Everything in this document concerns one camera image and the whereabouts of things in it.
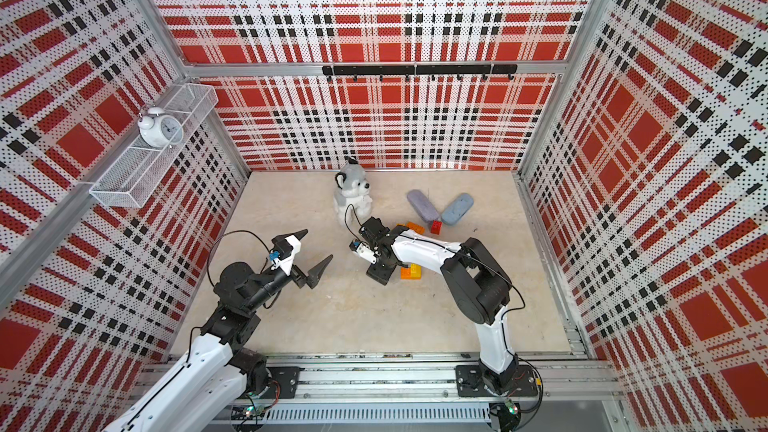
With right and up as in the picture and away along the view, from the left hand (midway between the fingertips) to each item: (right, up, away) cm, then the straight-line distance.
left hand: (322, 241), depth 74 cm
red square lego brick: (+32, +1, +27) cm, 42 cm away
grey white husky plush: (+4, +10, +25) cm, 27 cm away
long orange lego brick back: (+25, +1, +27) cm, 37 cm away
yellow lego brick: (+25, -11, +17) cm, 32 cm away
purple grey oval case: (+28, +8, +33) cm, 45 cm away
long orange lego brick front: (+21, -12, +17) cm, 30 cm away
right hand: (+16, -10, +18) cm, 26 cm away
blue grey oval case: (+40, +7, +33) cm, 53 cm away
